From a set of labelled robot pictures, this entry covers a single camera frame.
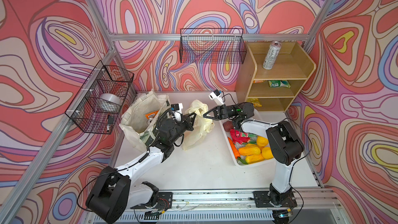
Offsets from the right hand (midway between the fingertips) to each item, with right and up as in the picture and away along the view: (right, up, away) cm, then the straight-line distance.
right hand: (205, 120), depth 70 cm
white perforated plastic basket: (+12, -10, +16) cm, 23 cm away
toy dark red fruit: (+14, -5, +23) cm, 28 cm away
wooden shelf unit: (+39, +25, +18) cm, 50 cm away
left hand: (-4, +3, +7) cm, 8 cm away
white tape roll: (-44, +8, 0) cm, 45 cm away
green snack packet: (+49, +21, +28) cm, 60 cm away
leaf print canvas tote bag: (-40, -2, +14) cm, 42 cm away
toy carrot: (+18, -19, +15) cm, 30 cm away
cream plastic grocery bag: (-1, -2, 0) cm, 3 cm away
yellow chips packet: (+37, +10, +39) cm, 54 cm away
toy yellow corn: (+24, -18, +13) cm, 33 cm away
